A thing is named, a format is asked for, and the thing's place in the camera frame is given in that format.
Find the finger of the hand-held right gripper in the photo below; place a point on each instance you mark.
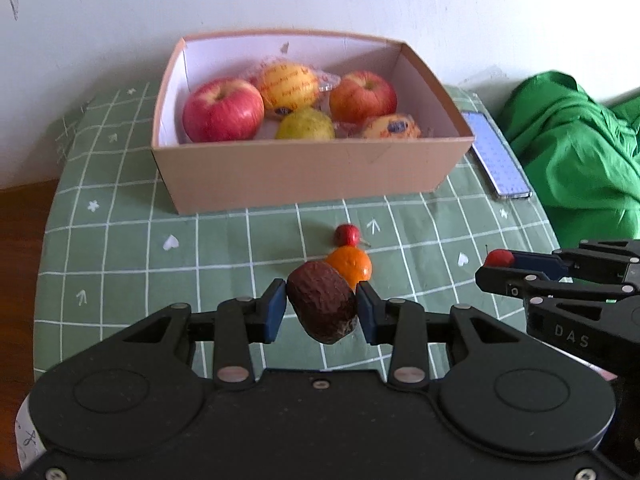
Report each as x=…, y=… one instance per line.
x=550, y=290
x=540, y=261

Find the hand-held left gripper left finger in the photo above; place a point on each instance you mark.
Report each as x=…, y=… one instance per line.
x=275, y=310

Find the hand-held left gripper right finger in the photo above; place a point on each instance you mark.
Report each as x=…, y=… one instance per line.
x=365, y=312

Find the small red crabapple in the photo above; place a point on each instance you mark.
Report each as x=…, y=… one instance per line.
x=346, y=235
x=498, y=258

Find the wrinkled brown dried date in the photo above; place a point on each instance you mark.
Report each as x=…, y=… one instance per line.
x=322, y=305

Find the beige cardboard box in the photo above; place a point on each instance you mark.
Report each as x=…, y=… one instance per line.
x=300, y=175

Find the green pear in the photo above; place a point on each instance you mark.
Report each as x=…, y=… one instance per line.
x=305, y=127

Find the large red apple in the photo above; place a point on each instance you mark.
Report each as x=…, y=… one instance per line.
x=222, y=112

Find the small red-yellow apple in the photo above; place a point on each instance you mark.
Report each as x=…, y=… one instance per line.
x=362, y=97

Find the large plastic-wrapped yellow citrus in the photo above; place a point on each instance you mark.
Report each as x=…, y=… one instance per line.
x=289, y=85

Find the small tangerine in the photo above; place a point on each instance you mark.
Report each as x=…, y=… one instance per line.
x=352, y=262

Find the green cloth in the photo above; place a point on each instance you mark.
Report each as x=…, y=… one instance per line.
x=575, y=160

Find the silver smartphone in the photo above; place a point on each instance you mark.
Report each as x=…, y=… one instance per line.
x=495, y=160

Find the green grid table mat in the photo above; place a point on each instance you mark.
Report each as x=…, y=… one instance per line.
x=125, y=260

